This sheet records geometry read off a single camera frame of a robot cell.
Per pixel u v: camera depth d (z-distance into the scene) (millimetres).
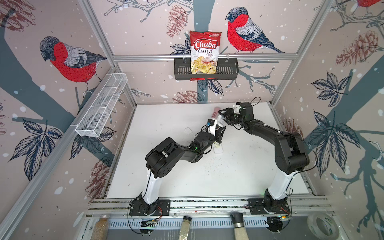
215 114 1102
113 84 904
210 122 759
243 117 758
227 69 947
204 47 833
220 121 901
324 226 695
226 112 860
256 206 738
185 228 657
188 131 1033
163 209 728
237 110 856
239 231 656
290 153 502
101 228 653
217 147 949
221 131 820
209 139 710
